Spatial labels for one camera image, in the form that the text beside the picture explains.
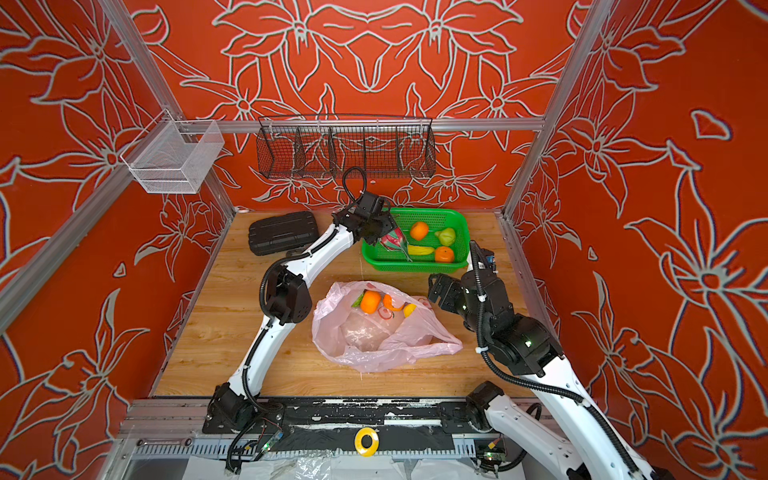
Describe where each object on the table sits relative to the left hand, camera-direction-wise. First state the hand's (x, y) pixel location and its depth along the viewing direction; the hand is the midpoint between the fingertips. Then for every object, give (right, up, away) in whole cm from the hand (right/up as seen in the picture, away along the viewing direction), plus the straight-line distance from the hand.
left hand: (392, 222), depth 98 cm
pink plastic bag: (-8, -32, -10) cm, 35 cm away
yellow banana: (+10, -10, +6) cm, 15 cm away
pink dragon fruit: (+1, -6, -4) cm, 7 cm away
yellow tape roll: (-8, -55, -31) cm, 63 cm away
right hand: (+10, -15, -31) cm, 36 cm away
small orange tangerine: (-2, -25, -9) cm, 26 cm away
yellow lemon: (+4, -26, -13) cm, 30 cm away
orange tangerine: (+18, -11, +2) cm, 21 cm away
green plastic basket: (+24, +1, +8) cm, 26 cm away
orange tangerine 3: (-7, -25, -9) cm, 27 cm away
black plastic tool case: (-39, -3, +6) cm, 40 cm away
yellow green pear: (+20, -5, +6) cm, 21 cm away
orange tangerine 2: (+10, -2, +8) cm, 13 cm away
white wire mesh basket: (-69, +21, -7) cm, 72 cm away
